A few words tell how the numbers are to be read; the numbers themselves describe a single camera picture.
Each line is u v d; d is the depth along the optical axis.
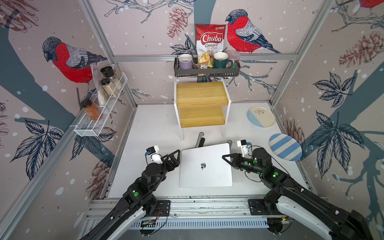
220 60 0.80
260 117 1.14
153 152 0.66
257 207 0.73
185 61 0.81
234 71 0.89
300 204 0.51
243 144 0.73
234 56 0.83
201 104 0.76
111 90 0.78
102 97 0.71
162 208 0.73
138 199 0.53
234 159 0.73
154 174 0.54
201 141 0.98
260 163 0.60
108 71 0.79
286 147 0.95
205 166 0.77
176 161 0.67
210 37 0.78
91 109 0.66
